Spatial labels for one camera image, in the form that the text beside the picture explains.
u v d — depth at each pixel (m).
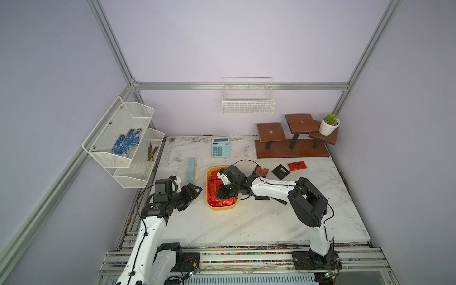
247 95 0.96
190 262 0.72
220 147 1.12
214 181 0.93
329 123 0.94
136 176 0.89
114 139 0.77
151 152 0.94
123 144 0.76
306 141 1.08
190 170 0.99
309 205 0.51
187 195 0.70
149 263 0.43
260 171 1.03
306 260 0.73
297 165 1.05
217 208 0.88
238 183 0.72
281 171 1.04
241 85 0.93
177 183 0.74
